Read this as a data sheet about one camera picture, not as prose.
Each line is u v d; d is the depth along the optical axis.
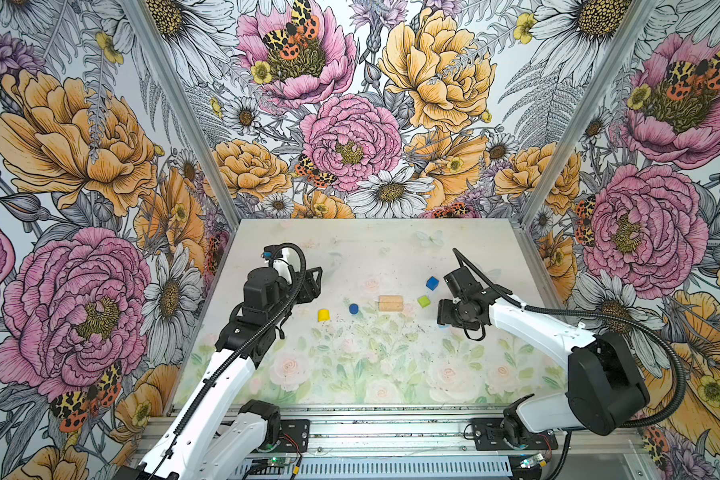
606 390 0.43
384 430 0.76
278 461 0.71
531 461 0.72
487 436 0.74
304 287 0.66
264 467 0.73
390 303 0.98
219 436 0.56
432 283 1.01
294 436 0.73
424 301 0.99
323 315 0.95
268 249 0.65
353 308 0.97
